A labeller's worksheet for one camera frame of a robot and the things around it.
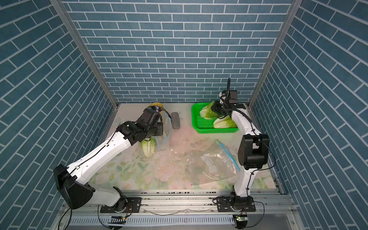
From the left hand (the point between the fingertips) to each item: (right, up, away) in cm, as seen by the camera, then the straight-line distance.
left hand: (165, 128), depth 78 cm
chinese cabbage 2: (-12, -12, +9) cm, 20 cm away
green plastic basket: (+23, -1, +30) cm, 38 cm away
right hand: (+28, +12, +15) cm, 35 cm away
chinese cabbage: (+39, +3, +21) cm, 44 cm away
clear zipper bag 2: (+26, -23, +11) cm, 36 cm away
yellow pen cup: (-11, +15, +24) cm, 31 cm away
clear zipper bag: (-2, -24, +11) cm, 26 cm away
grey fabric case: (+2, +4, +30) cm, 30 cm away
